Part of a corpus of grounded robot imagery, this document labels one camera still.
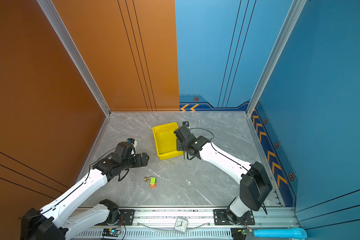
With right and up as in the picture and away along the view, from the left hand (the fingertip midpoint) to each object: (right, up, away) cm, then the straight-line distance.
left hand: (143, 156), depth 82 cm
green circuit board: (-12, -34, -11) cm, 38 cm away
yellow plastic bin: (+10, +7, +19) cm, 23 cm away
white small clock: (+22, -30, -12) cm, 39 cm away
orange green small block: (+6, -15, 0) cm, 16 cm away
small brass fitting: (+1, -13, +2) cm, 14 cm away
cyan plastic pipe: (+73, -31, -16) cm, 81 cm away
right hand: (+20, +8, +1) cm, 22 cm away
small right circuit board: (+52, -33, -13) cm, 63 cm away
